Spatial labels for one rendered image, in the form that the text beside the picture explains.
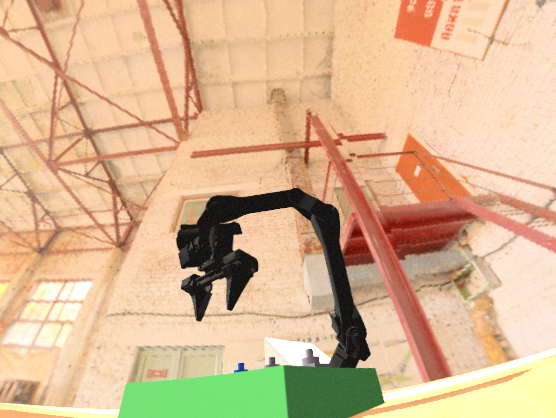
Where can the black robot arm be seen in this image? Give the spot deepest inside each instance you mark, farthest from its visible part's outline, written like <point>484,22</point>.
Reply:
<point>195,245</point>

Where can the green flat plate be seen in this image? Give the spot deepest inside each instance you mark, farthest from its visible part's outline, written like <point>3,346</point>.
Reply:
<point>313,390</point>

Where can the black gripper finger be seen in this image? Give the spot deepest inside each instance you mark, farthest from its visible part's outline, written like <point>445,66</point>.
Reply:
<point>200,300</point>
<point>237,279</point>

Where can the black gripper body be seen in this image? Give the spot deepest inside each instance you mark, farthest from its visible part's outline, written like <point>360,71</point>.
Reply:
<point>213,271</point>

